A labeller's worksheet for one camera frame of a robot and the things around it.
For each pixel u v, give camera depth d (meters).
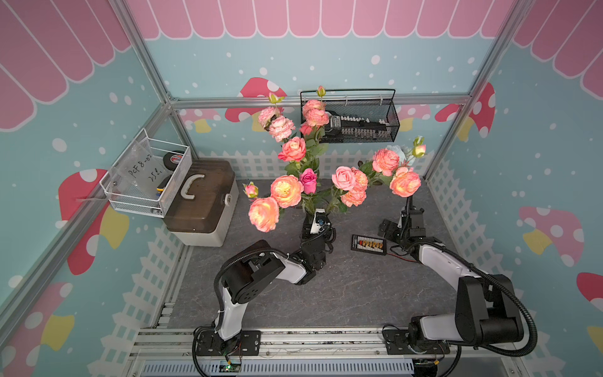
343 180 0.59
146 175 0.70
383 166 0.59
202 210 0.84
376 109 0.92
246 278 0.52
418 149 0.55
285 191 0.52
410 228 0.70
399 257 0.93
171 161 0.80
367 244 0.95
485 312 0.43
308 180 0.57
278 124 0.67
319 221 0.73
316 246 0.68
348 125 0.89
